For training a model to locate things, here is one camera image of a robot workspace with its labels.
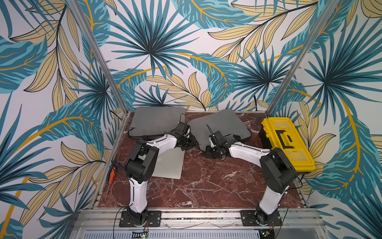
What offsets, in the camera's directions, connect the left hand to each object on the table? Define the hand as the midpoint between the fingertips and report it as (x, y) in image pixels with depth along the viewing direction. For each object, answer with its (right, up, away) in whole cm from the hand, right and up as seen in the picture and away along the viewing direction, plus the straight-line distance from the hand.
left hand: (197, 145), depth 94 cm
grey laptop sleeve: (+24, +16, +22) cm, 36 cm away
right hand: (+5, -5, -1) cm, 7 cm away
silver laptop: (-17, -11, -2) cm, 21 cm away
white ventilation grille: (-11, -39, -24) cm, 47 cm away
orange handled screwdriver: (-49, -18, -11) cm, 53 cm away
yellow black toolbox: (+49, +8, -6) cm, 51 cm away
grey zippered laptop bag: (-36, +15, +12) cm, 41 cm away
